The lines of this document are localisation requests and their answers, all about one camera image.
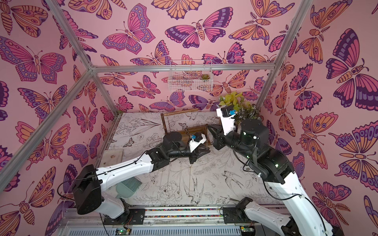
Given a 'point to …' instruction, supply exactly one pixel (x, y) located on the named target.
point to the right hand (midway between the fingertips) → (210, 124)
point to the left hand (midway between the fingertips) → (210, 149)
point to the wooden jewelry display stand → (186, 132)
